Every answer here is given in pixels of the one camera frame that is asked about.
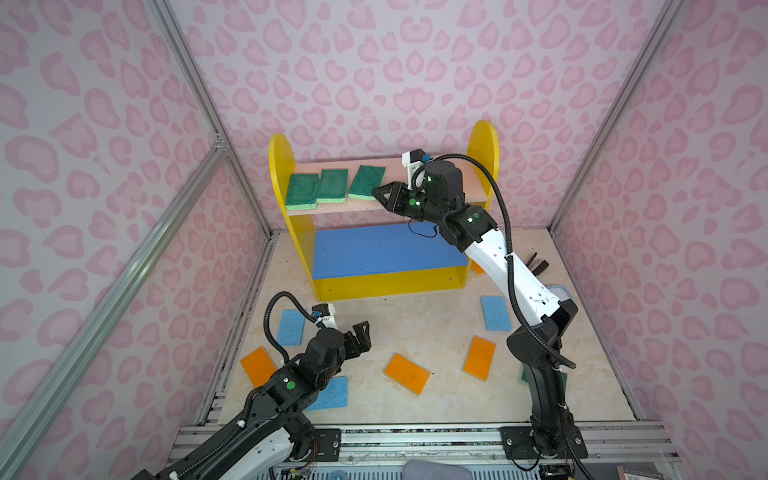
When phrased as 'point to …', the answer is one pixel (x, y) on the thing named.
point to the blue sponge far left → (291, 328)
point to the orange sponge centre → (407, 374)
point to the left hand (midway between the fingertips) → (358, 323)
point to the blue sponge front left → (335, 395)
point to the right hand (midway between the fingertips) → (376, 188)
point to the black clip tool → (536, 265)
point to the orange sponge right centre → (480, 358)
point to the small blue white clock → (560, 291)
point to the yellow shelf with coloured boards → (353, 244)
